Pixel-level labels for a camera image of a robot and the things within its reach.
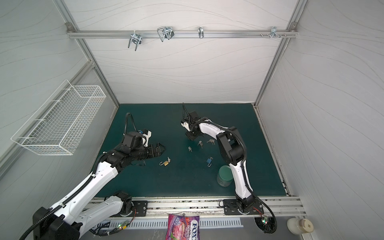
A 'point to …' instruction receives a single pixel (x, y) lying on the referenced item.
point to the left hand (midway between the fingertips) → (162, 147)
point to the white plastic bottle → (296, 226)
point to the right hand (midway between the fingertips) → (192, 131)
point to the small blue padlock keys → (189, 148)
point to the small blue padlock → (209, 161)
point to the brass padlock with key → (165, 163)
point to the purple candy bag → (181, 227)
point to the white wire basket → (60, 123)
